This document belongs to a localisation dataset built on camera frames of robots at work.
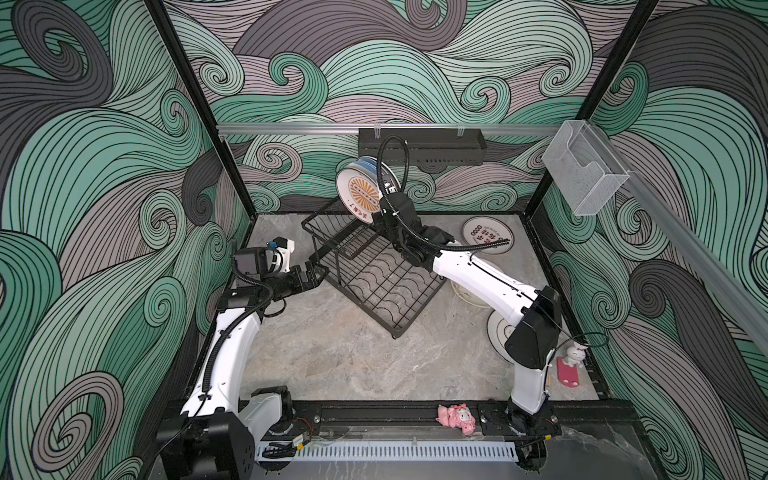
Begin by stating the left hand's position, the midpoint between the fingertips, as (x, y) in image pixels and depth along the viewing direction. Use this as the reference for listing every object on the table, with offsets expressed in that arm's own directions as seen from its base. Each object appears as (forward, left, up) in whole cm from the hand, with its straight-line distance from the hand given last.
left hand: (317, 272), depth 77 cm
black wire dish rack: (+18, -10, -19) cm, 28 cm away
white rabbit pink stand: (-17, -69, -17) cm, 73 cm away
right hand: (+15, -18, +12) cm, 27 cm away
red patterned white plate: (+34, -59, -19) cm, 71 cm away
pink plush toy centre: (-30, -36, -17) cm, 50 cm away
